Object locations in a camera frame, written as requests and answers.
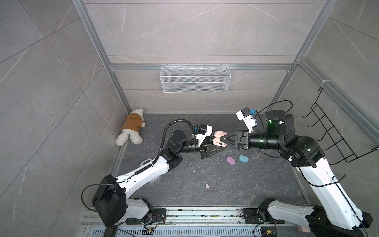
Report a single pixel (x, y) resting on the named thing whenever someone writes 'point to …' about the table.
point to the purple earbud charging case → (231, 160)
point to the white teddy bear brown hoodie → (132, 127)
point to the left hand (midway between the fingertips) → (224, 143)
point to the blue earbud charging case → (243, 159)
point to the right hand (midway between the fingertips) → (224, 138)
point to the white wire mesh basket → (195, 79)
